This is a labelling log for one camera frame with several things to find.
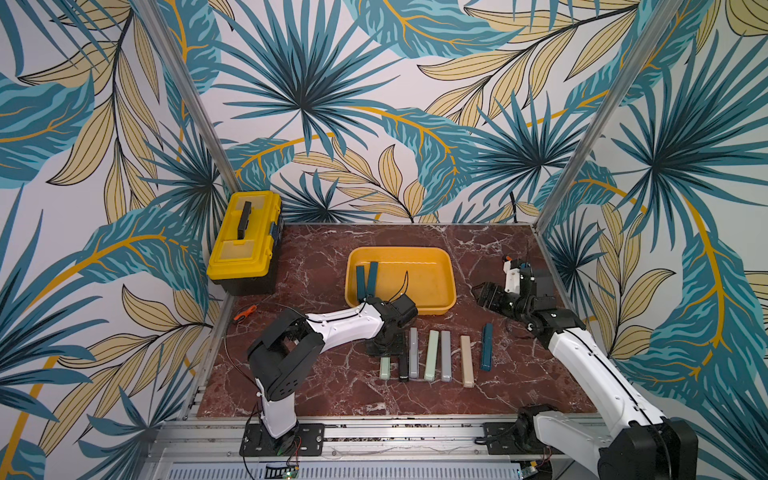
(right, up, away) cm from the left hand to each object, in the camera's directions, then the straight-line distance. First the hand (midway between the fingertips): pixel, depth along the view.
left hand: (389, 358), depth 85 cm
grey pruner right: (+16, -2, -2) cm, 16 cm away
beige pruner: (+22, -2, -2) cm, 22 cm away
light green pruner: (-1, -2, -3) cm, 4 cm away
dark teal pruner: (-9, +20, +15) cm, 27 cm away
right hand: (+26, +19, -3) cm, 33 cm away
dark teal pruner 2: (-6, +21, +16) cm, 27 cm away
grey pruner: (+7, +1, 0) cm, 7 cm away
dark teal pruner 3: (+28, +3, +1) cm, 29 cm away
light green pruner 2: (+13, +3, 0) cm, 13 cm away
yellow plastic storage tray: (+14, +23, +19) cm, 33 cm away
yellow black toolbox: (-43, +33, +5) cm, 54 cm away
